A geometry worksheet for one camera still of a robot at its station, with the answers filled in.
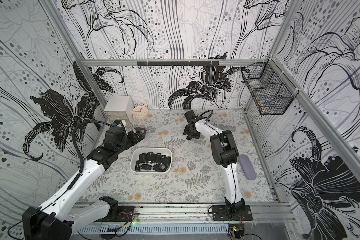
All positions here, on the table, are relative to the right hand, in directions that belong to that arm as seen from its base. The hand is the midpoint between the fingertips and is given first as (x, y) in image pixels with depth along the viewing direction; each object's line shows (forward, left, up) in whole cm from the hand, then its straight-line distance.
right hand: (191, 132), depth 104 cm
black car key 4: (-22, +15, 0) cm, 27 cm away
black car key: (-21, +31, +2) cm, 37 cm away
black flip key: (-20, +26, +2) cm, 33 cm away
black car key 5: (-26, +33, +1) cm, 42 cm away
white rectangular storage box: (-21, +35, +4) cm, 41 cm away
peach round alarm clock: (+18, +40, +3) cm, 44 cm away
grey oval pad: (-27, -32, +1) cm, 42 cm away
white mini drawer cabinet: (+13, +51, +12) cm, 54 cm away
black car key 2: (-20, +21, +1) cm, 29 cm away
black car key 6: (-27, +27, +2) cm, 38 cm away
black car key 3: (-21, +18, +1) cm, 28 cm away
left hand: (-17, +26, +20) cm, 37 cm away
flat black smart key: (-27, +18, +2) cm, 33 cm away
